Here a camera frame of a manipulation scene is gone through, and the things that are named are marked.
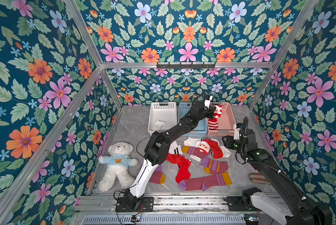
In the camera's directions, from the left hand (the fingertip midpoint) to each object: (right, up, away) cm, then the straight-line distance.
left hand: (217, 105), depth 87 cm
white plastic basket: (-38, -6, +25) cm, 46 cm away
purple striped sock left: (-37, -44, -4) cm, 57 cm away
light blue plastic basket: (-8, -18, +20) cm, 28 cm away
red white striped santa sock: (+3, -12, +21) cm, 24 cm away
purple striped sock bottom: (-9, -46, -7) cm, 47 cm away
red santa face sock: (-6, -27, +4) cm, 28 cm away
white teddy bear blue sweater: (-60, -36, -7) cm, 71 cm away
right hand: (+5, -19, -6) cm, 20 cm away
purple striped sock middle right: (-4, -39, -1) cm, 39 cm away
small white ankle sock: (-39, -13, +17) cm, 45 cm away
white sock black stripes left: (-27, -30, +8) cm, 41 cm away
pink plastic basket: (+14, -11, +24) cm, 29 cm away
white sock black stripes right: (-15, -25, +11) cm, 31 cm away
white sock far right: (+8, -31, +5) cm, 33 cm away
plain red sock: (-21, -37, -1) cm, 43 cm away
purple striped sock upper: (-15, -30, +5) cm, 34 cm away
